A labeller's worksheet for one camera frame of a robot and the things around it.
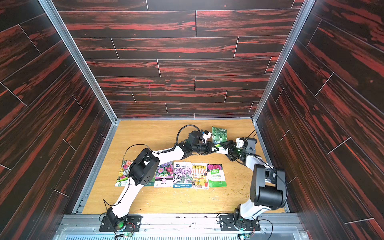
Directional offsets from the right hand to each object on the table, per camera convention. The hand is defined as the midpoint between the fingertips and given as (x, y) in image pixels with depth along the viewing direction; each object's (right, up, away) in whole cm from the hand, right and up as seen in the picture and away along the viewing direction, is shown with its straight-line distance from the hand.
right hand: (224, 146), depth 94 cm
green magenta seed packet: (-6, -18, -3) cm, 19 cm away
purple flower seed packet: (-27, -17, -4) cm, 32 cm away
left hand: (-4, -2, -5) cm, 7 cm away
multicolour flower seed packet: (-63, -19, -4) cm, 66 cm away
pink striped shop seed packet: (-16, -18, -3) cm, 24 cm away
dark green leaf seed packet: (-3, +7, +1) cm, 8 cm away
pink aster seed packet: (-38, -18, -3) cm, 42 cm away
